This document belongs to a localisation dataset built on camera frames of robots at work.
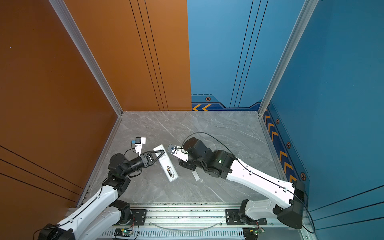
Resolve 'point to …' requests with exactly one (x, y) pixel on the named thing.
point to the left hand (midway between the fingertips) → (163, 153)
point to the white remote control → (166, 163)
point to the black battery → (169, 172)
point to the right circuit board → (252, 233)
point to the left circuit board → (123, 232)
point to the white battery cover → (195, 175)
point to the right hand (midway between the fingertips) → (181, 151)
